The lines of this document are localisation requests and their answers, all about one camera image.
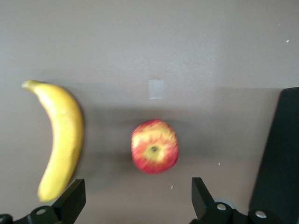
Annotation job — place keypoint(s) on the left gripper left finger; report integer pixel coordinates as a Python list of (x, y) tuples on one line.
[(67, 205)]

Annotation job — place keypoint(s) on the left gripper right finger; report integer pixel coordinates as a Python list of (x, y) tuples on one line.
[(205, 210)]

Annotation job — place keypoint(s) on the yellow banana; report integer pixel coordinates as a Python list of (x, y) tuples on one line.
[(65, 130)]

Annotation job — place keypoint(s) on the red yellow apple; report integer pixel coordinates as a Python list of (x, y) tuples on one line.
[(154, 147)]

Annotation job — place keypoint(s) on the black plastic box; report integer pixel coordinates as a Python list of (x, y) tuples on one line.
[(280, 151)]

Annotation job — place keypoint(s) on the small clear tape patch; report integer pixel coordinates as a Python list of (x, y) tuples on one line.
[(156, 89)]

